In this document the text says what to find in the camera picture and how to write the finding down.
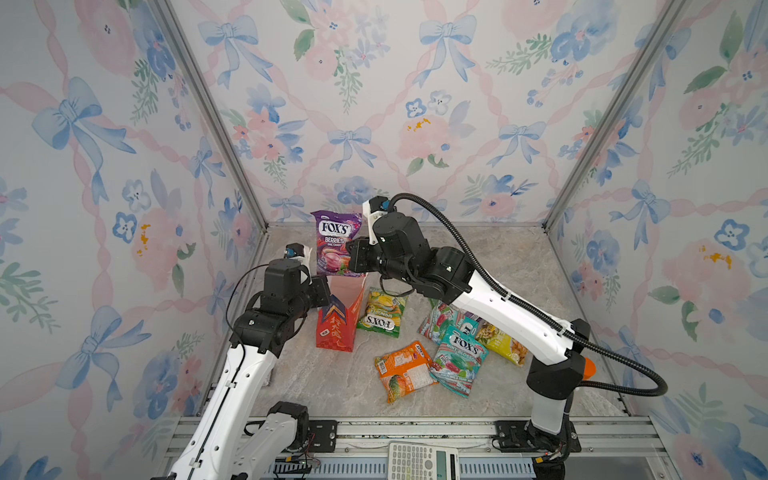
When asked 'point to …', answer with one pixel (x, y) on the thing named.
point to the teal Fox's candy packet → (460, 359)
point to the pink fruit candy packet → (439, 317)
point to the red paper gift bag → (336, 324)
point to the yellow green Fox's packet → (383, 312)
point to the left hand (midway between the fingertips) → (327, 276)
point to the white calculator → (411, 461)
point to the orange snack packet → (405, 370)
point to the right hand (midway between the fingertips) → (343, 243)
